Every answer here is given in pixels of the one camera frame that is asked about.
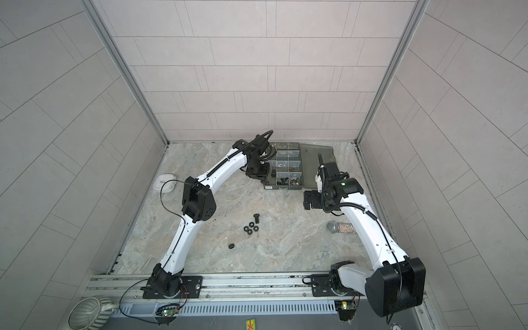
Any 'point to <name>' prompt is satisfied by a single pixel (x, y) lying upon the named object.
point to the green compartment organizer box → (293, 166)
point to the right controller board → (346, 309)
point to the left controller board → (166, 315)
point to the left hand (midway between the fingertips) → (271, 174)
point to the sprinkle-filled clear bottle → (335, 227)
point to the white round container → (166, 182)
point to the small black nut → (231, 245)
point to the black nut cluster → (249, 231)
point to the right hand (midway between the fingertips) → (313, 202)
